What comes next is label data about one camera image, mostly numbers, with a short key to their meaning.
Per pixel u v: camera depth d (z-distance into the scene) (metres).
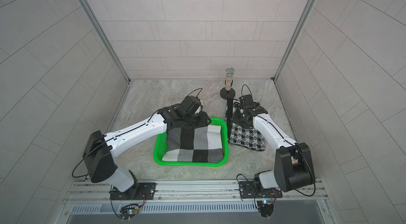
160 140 0.80
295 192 0.45
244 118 0.62
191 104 0.59
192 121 0.64
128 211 0.65
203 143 0.80
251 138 0.84
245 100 0.68
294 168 0.41
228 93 1.07
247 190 0.71
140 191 0.69
